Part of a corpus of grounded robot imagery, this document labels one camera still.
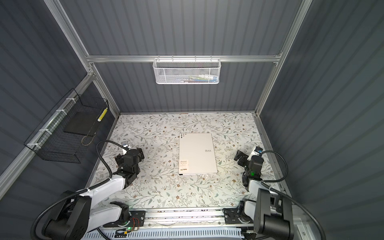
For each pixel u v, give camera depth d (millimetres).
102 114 817
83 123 742
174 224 726
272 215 416
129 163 675
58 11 696
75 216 416
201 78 923
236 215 737
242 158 805
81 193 456
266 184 540
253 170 677
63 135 720
